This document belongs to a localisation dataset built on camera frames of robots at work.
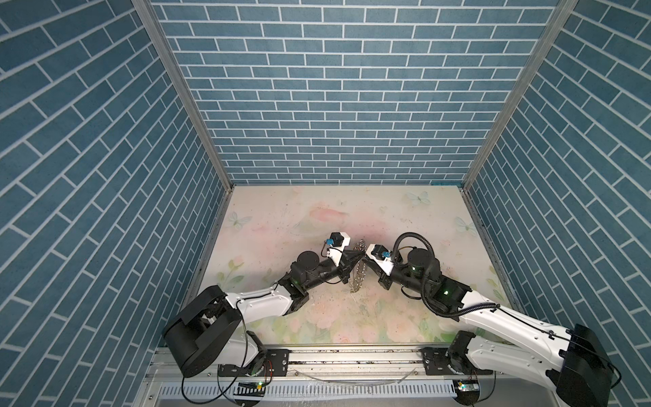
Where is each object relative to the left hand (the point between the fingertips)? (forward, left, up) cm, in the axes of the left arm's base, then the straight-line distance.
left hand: (363, 255), depth 75 cm
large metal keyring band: (-3, +1, -3) cm, 4 cm away
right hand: (0, 0, 0) cm, 0 cm away
